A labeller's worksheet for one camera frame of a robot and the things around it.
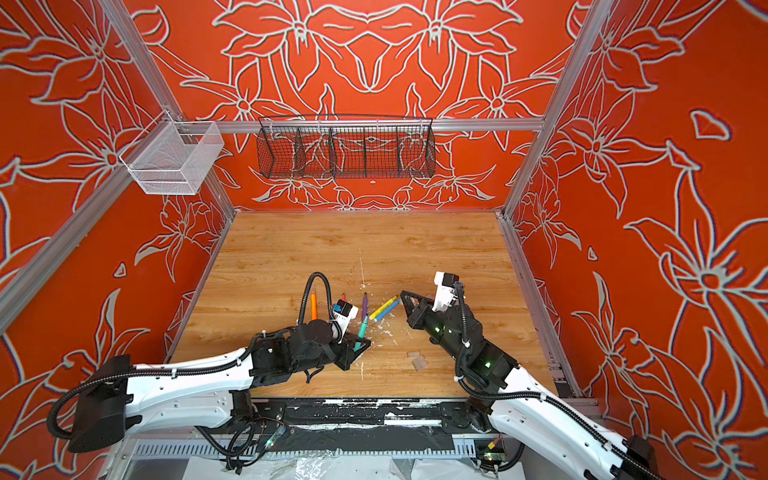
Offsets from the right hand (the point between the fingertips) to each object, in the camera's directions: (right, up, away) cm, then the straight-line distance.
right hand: (396, 295), depth 70 cm
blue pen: (-1, -9, +21) cm, 23 cm away
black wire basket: (-16, +45, +29) cm, 56 cm away
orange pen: (-25, -8, +22) cm, 34 cm away
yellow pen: (-6, -10, +20) cm, 23 cm away
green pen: (-9, -9, +1) cm, 13 cm away
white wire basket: (-70, +40, +22) cm, 83 cm away
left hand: (-6, -12, +2) cm, 14 cm away
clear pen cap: (+7, -21, +11) cm, 25 cm away
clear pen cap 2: (+6, -19, +13) cm, 24 cm away
